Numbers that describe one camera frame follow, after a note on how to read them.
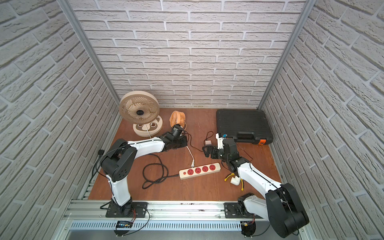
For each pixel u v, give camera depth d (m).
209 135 1.03
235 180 0.81
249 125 1.02
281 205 0.41
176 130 0.76
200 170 0.85
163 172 0.87
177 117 0.96
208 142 0.98
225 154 0.71
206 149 0.76
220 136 0.77
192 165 0.87
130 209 0.67
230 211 0.74
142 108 0.87
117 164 0.49
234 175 0.73
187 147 0.94
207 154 0.76
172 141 0.74
